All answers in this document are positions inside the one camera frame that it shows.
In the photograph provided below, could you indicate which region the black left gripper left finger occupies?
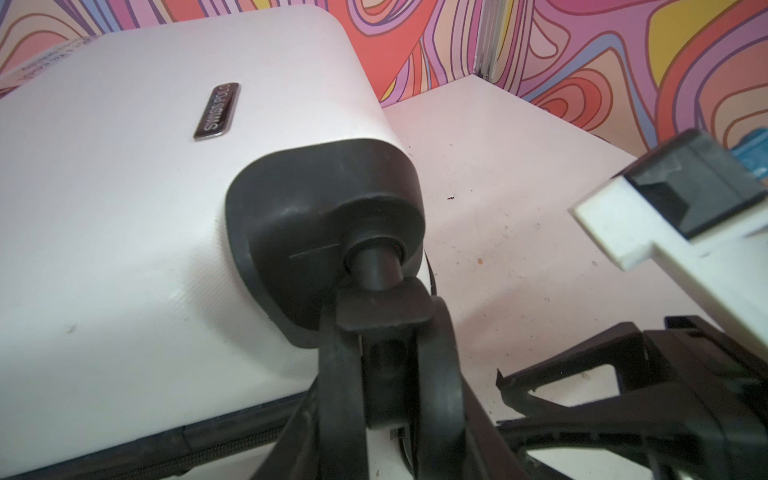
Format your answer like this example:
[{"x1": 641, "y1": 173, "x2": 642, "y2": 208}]
[{"x1": 251, "y1": 383, "x2": 320, "y2": 480}]

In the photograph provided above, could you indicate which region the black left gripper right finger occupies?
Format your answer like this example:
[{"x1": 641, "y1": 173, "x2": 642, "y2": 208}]
[{"x1": 462, "y1": 379, "x2": 529, "y2": 480}]

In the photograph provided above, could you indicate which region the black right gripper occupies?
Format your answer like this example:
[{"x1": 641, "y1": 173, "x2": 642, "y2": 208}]
[{"x1": 496, "y1": 128, "x2": 767, "y2": 479}]

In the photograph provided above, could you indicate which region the black white suitcase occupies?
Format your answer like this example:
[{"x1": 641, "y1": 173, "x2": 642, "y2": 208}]
[{"x1": 0, "y1": 4, "x2": 469, "y2": 480}]

